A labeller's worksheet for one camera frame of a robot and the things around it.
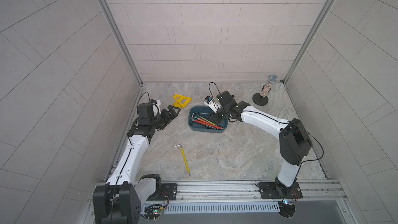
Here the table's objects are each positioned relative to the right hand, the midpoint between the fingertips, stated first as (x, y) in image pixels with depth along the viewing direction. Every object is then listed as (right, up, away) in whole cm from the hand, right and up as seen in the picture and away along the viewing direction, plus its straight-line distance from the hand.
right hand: (210, 114), depth 88 cm
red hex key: (-3, -7, +6) cm, 9 cm away
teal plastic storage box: (-3, +4, -11) cm, 12 cm away
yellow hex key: (-14, -22, -7) cm, 27 cm away
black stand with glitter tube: (+35, +8, +17) cm, 40 cm away
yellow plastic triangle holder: (-20, +7, +17) cm, 27 cm away
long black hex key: (-7, -7, +6) cm, 12 cm away
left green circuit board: (-25, -39, -23) cm, 52 cm away
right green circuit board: (+34, -40, -19) cm, 56 cm away
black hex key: (-10, -1, +8) cm, 13 cm away
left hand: (-17, +2, -8) cm, 19 cm away
